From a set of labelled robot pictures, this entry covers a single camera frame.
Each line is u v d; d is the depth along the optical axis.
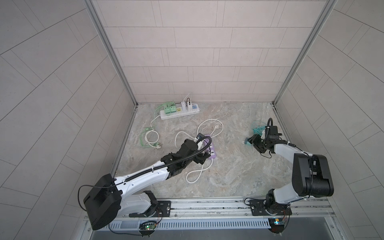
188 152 0.57
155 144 0.94
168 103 1.15
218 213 0.71
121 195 0.41
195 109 1.09
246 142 0.93
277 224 0.68
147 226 0.65
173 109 1.05
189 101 1.05
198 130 0.99
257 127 1.04
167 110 1.05
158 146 0.91
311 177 0.44
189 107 1.05
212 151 0.88
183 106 1.05
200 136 0.67
